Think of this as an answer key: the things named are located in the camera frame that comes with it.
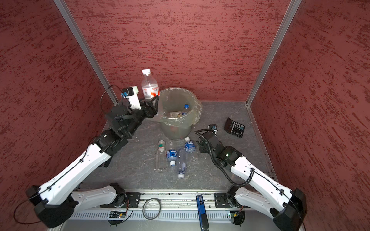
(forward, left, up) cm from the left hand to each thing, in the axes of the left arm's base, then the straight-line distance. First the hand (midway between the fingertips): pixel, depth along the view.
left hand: (152, 100), depth 63 cm
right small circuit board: (-39, -41, -43) cm, 71 cm away
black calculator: (+13, -50, -41) cm, 66 cm away
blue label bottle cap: (-6, -18, -38) cm, 43 cm away
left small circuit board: (-39, +21, -44) cm, 63 cm away
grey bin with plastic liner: (+19, -10, -26) cm, 34 cm away
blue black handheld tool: (-39, -24, -38) cm, 60 cm away
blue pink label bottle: (+20, -15, -25) cm, 35 cm away
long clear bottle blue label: (-13, -13, -40) cm, 44 cm away
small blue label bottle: (-10, -7, -37) cm, 39 cm away
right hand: (-8, -25, -26) cm, 37 cm away
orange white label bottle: (+17, -7, -30) cm, 35 cm away
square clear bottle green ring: (-14, -1, -38) cm, 40 cm away
